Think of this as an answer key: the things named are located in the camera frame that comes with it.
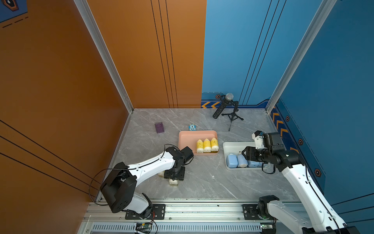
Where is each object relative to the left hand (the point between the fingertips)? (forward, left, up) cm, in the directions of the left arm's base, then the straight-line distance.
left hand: (178, 176), depth 82 cm
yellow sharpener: (0, +9, +3) cm, 9 cm away
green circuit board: (-22, +14, -6) cm, 27 cm away
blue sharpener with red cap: (+7, -37, +4) cm, 38 cm away
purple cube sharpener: (+34, +16, +1) cm, 37 cm away
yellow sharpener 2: (-4, +2, +2) cm, 5 cm away
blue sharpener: (+9, -31, +2) cm, 33 cm away
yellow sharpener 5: (+18, -22, +4) cm, 29 cm away
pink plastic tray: (+27, -6, -2) cm, 27 cm away
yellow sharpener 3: (+17, -13, +5) cm, 21 cm away
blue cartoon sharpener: (+36, -8, -2) cm, 37 cm away
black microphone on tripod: (+43, -30, +19) cm, 55 cm away
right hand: (+9, -37, +13) cm, 40 cm away
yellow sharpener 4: (+17, -17, +4) cm, 25 cm away
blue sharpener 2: (+6, -43, +3) cm, 43 cm away
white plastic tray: (+21, -36, -3) cm, 42 cm away
